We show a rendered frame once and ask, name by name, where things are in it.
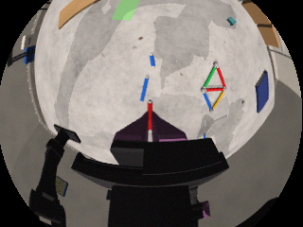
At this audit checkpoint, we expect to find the small teal block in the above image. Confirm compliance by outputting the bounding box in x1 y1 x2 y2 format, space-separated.
227 17 237 26

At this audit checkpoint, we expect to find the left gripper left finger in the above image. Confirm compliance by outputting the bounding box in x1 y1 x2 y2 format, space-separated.
113 111 149 142

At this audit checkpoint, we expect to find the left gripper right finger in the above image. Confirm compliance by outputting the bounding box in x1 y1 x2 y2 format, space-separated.
151 111 187 142

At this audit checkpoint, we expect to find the blue flat rectangular block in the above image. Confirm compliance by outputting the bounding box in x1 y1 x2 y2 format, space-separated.
255 70 269 114

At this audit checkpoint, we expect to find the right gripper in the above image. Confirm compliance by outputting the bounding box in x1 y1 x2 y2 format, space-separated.
191 201 210 220

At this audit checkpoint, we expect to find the orange flat rectangular block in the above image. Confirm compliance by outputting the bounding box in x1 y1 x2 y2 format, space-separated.
58 0 100 29

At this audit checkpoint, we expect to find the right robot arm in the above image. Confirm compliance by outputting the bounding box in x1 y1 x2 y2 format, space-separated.
189 186 199 227

